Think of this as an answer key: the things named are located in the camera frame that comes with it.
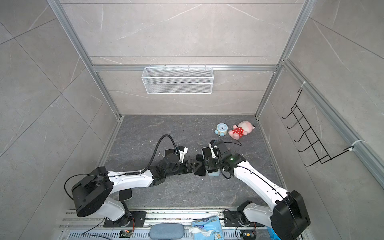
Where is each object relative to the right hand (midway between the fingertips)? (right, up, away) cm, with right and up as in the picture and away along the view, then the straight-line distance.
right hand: (209, 159), depth 83 cm
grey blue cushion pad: (-21, -30, -16) cm, 40 cm away
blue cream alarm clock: (+11, +17, +23) cm, 31 cm away
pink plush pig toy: (+26, +18, +21) cm, 38 cm away
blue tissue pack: (-2, -28, -17) cm, 33 cm away
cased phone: (-1, +4, +2) cm, 5 cm away
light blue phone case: (+4, -9, +5) cm, 11 cm away
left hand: (-6, -1, -4) cm, 8 cm away
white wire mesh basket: (-20, +51, +17) cm, 58 cm away
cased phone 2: (-25, +2, +17) cm, 30 cm away
